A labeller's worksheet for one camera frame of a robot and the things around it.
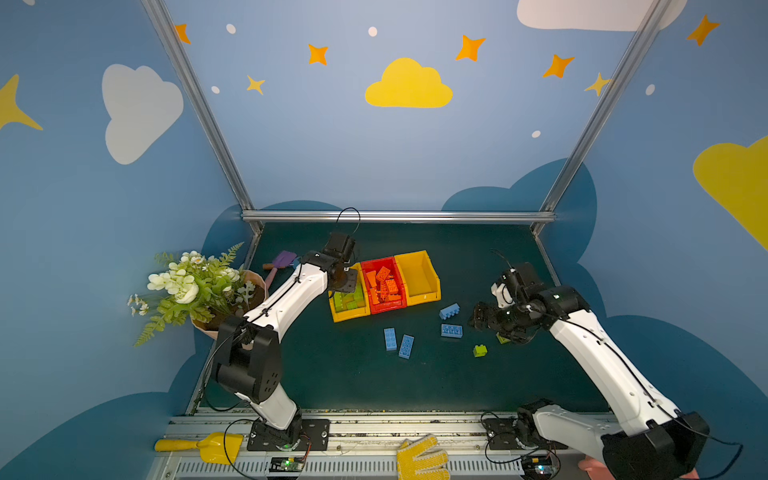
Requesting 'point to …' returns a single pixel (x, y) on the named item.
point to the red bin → (390, 264)
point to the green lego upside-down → (352, 300)
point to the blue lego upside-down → (406, 346)
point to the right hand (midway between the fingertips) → (485, 323)
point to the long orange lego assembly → (374, 296)
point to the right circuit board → (537, 467)
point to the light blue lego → (449, 311)
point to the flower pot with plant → (207, 289)
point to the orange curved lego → (372, 278)
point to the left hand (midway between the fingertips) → (349, 280)
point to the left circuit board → (287, 464)
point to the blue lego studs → (390, 339)
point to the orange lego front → (392, 287)
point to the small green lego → (480, 351)
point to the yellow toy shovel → (214, 447)
